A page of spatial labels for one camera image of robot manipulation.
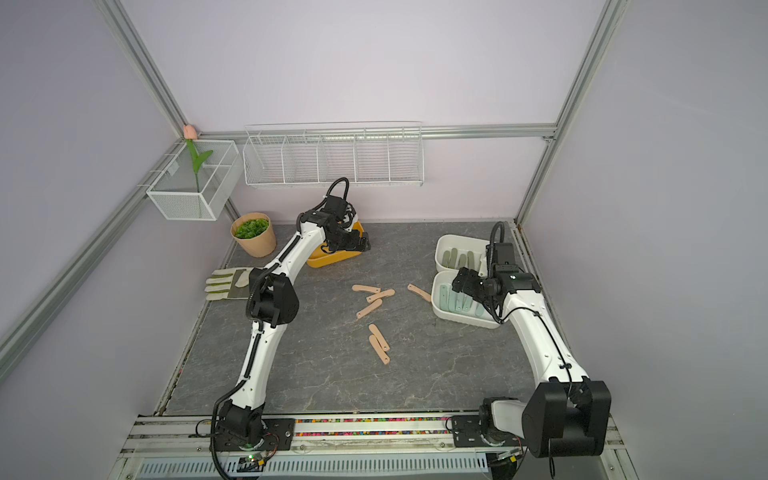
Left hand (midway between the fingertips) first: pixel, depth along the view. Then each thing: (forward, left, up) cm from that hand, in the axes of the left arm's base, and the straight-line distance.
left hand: (361, 246), depth 102 cm
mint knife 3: (-20, -31, -7) cm, 38 cm away
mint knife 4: (-21, -34, -8) cm, 41 cm away
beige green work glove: (-6, +47, -9) cm, 48 cm away
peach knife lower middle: (-30, -5, -8) cm, 31 cm away
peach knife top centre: (-15, -7, -9) cm, 18 cm away
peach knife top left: (-12, -1, -9) cm, 15 cm away
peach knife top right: (-15, -20, -8) cm, 26 cm away
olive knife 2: (-3, -39, -9) cm, 40 cm away
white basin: (-27, -31, -4) cm, 42 cm away
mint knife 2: (-19, -29, -9) cm, 36 cm away
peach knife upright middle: (-20, -2, -9) cm, 22 cm away
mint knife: (-17, -27, -9) cm, 33 cm away
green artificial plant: (+9, +38, +3) cm, 39 cm away
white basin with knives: (+5, -38, -9) cm, 40 cm away
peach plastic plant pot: (+5, +35, -2) cm, 36 cm away
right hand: (-22, -30, +7) cm, 38 cm away
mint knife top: (-23, -38, -9) cm, 45 cm away
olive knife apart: (-1, -30, -9) cm, 32 cm away
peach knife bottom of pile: (-36, -6, -8) cm, 38 cm away
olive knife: (0, -34, -10) cm, 35 cm away
